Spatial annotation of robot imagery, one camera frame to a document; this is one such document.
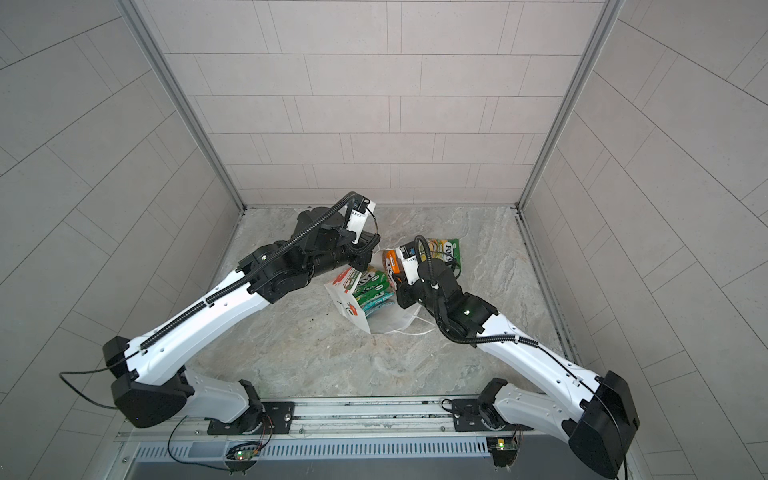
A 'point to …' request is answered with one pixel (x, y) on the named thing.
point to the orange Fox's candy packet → (391, 265)
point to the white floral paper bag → (398, 321)
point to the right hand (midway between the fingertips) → (391, 277)
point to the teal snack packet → (369, 307)
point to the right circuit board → (504, 450)
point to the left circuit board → (246, 454)
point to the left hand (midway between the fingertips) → (388, 237)
